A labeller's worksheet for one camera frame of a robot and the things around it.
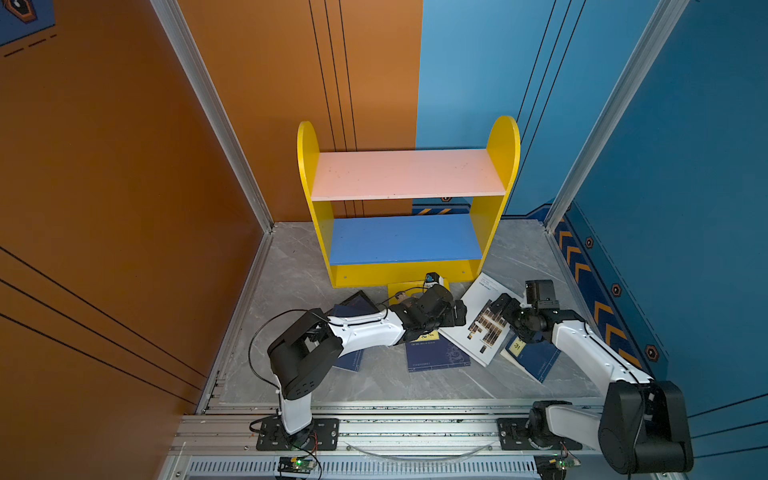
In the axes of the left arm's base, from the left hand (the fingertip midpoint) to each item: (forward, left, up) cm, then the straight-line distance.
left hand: (457, 309), depth 85 cm
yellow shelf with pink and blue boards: (+44, +21, -6) cm, 49 cm away
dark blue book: (-9, +6, -10) cm, 15 cm away
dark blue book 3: (-10, -24, -10) cm, 28 cm away
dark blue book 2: (-12, +30, -7) cm, 33 cm away
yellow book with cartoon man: (-1, +15, +12) cm, 19 cm away
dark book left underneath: (+8, +29, -8) cm, 31 cm away
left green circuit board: (-36, +42, -12) cm, 56 cm away
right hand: (+1, -12, -4) cm, 13 cm away
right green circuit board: (-35, -22, -10) cm, 43 cm away
